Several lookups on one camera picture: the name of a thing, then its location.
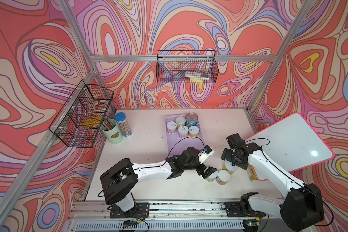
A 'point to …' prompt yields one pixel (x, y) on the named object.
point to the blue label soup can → (191, 119)
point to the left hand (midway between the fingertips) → (213, 163)
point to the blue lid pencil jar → (120, 117)
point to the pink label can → (171, 126)
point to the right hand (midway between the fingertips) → (232, 163)
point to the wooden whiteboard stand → (253, 176)
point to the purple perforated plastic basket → (176, 145)
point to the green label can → (212, 177)
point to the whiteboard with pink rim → (294, 143)
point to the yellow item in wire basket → (93, 122)
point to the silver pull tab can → (183, 131)
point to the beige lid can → (223, 177)
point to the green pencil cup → (111, 131)
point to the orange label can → (193, 131)
